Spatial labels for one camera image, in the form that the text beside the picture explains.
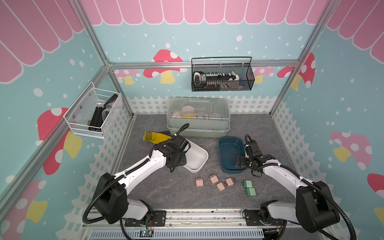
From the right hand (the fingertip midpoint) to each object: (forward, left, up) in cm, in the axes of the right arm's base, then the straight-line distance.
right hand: (243, 161), depth 90 cm
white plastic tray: (+4, +29, -5) cm, 30 cm away
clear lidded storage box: (+25, +21, +12) cm, 35 cm away
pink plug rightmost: (-12, +10, -2) cm, 15 cm away
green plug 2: (-17, -1, -3) cm, 18 cm away
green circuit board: (-35, +54, -4) cm, 65 cm away
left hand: (-4, +37, +6) cm, 38 cm away
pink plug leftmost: (-12, +27, -1) cm, 30 cm away
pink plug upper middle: (-10, +19, -2) cm, 21 cm away
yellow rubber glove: (+19, +57, -1) cm, 60 cm away
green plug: (-13, 0, -2) cm, 13 cm away
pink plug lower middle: (-14, +15, -2) cm, 21 cm away
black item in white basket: (+7, +76, +31) cm, 82 cm away
